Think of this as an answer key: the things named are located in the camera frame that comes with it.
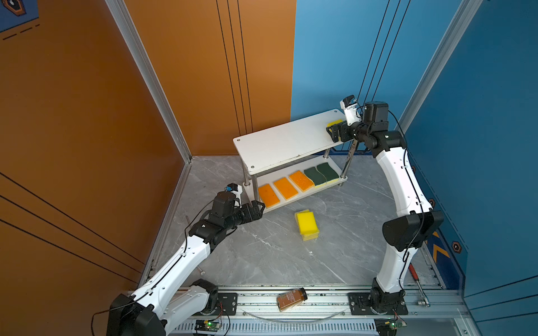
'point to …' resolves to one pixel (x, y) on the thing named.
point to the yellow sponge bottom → (305, 238)
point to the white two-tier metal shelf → (290, 159)
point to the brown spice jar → (291, 299)
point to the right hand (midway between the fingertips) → (341, 122)
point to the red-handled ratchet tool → (413, 271)
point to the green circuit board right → (396, 324)
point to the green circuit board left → (207, 325)
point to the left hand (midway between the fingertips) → (257, 205)
